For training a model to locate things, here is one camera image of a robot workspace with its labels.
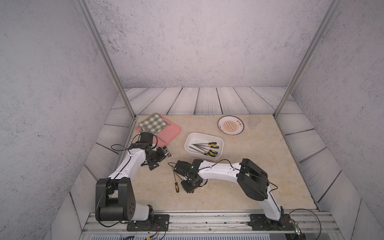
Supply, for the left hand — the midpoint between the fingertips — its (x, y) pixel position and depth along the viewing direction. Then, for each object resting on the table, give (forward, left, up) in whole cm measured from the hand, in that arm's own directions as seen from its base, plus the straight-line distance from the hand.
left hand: (167, 157), depth 87 cm
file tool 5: (+7, -22, -8) cm, 25 cm away
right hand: (-15, -12, -8) cm, 21 cm away
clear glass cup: (+32, -60, -5) cm, 68 cm away
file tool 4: (+9, -25, -7) cm, 28 cm away
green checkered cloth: (+33, +14, -8) cm, 37 cm away
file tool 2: (+14, -25, -7) cm, 30 cm away
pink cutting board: (+29, +26, -8) cm, 40 cm away
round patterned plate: (+32, -44, -8) cm, 55 cm away
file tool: (-11, -5, -9) cm, 15 cm away
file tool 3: (+13, -27, -8) cm, 31 cm away
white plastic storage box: (+18, -15, -5) cm, 23 cm away
